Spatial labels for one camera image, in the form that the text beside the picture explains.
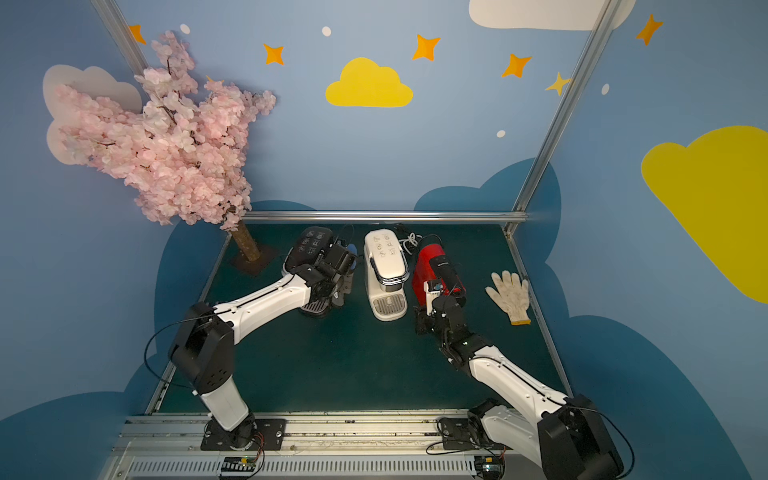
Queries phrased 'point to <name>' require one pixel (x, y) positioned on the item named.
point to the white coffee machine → (386, 269)
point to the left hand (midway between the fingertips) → (341, 271)
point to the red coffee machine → (428, 247)
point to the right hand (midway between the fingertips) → (423, 303)
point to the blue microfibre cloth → (352, 248)
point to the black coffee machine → (303, 254)
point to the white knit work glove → (512, 296)
